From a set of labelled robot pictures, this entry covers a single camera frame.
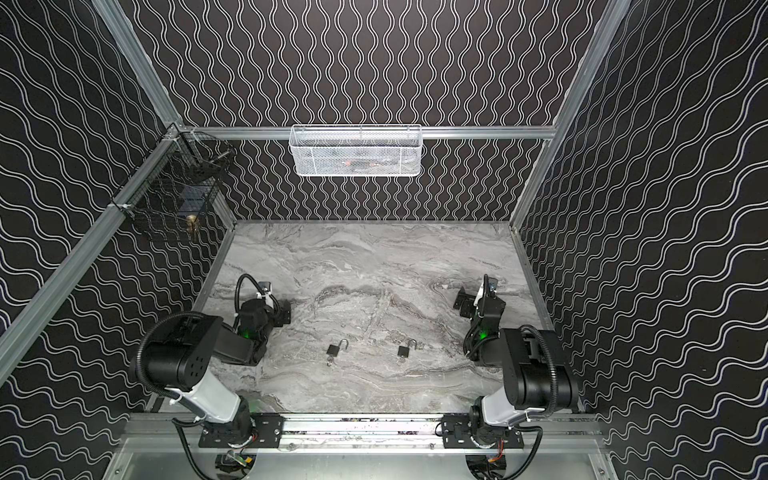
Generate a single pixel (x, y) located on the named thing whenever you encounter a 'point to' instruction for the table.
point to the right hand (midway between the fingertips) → (483, 292)
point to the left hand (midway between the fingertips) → (280, 301)
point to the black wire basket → (172, 191)
